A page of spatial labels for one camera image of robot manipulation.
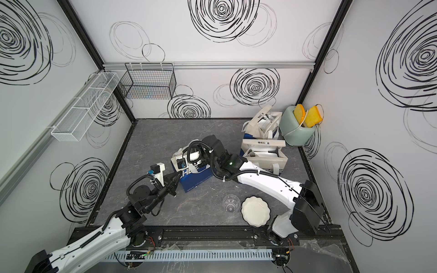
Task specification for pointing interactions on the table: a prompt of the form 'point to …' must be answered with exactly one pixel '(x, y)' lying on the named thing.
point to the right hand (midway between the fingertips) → (193, 141)
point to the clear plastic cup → (231, 203)
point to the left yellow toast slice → (300, 112)
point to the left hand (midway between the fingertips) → (181, 173)
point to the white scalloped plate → (255, 211)
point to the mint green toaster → (293, 133)
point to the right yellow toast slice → (313, 116)
